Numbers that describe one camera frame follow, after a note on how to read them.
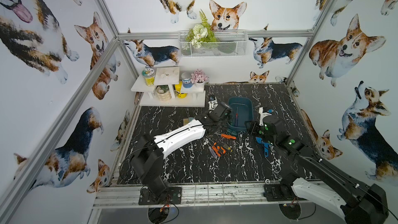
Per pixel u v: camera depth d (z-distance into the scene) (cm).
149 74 95
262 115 71
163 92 109
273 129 58
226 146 88
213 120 61
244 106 107
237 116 101
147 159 43
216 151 86
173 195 74
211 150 88
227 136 93
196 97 110
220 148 87
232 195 75
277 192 73
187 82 95
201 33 78
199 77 90
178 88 100
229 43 93
